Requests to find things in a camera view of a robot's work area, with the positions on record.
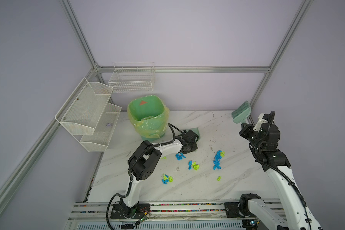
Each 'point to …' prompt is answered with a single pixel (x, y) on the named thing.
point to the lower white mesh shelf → (98, 141)
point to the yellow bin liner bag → (149, 115)
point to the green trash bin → (149, 116)
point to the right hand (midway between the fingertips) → (242, 122)
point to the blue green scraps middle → (193, 165)
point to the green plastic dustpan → (196, 131)
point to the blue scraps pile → (218, 155)
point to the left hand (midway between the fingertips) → (194, 147)
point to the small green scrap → (219, 178)
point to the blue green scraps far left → (164, 157)
